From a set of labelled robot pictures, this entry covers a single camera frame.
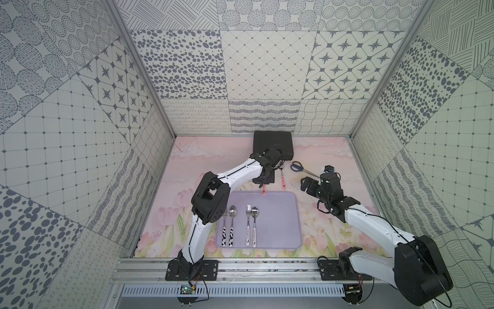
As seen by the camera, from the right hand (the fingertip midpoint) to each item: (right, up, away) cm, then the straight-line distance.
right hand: (309, 184), depth 88 cm
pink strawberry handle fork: (-21, -3, +3) cm, 21 cm away
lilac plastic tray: (-22, -16, 0) cm, 28 cm away
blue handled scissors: (-2, +7, +19) cm, 20 cm away
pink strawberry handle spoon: (-10, 0, +12) cm, 16 cm away
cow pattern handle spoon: (-36, -13, 0) cm, 38 cm away
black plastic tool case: (-9, +22, +25) cm, 35 cm away
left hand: (-19, +3, +5) cm, 20 cm away
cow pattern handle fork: (-39, -22, -7) cm, 45 cm away
